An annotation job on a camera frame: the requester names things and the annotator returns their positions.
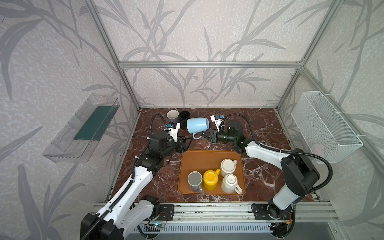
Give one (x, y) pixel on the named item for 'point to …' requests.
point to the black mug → (183, 115)
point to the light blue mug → (197, 125)
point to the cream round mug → (227, 166)
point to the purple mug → (173, 115)
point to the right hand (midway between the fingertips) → (201, 129)
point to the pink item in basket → (317, 149)
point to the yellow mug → (210, 179)
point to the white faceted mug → (229, 184)
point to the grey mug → (194, 180)
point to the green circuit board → (158, 225)
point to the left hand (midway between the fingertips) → (190, 134)
